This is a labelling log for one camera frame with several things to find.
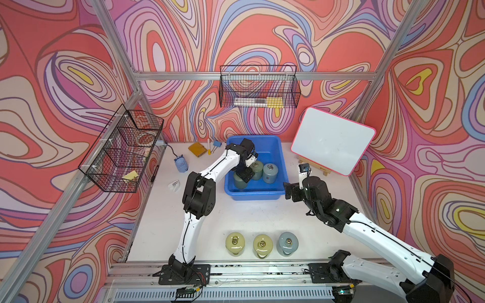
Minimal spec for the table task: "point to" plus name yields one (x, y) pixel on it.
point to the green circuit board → (185, 292)
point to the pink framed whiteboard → (337, 143)
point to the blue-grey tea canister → (287, 243)
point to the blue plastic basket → (269, 150)
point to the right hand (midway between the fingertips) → (296, 186)
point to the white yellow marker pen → (209, 146)
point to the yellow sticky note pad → (197, 149)
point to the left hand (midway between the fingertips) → (243, 174)
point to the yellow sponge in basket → (131, 175)
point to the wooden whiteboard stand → (302, 160)
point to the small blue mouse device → (181, 164)
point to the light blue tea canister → (269, 173)
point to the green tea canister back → (257, 168)
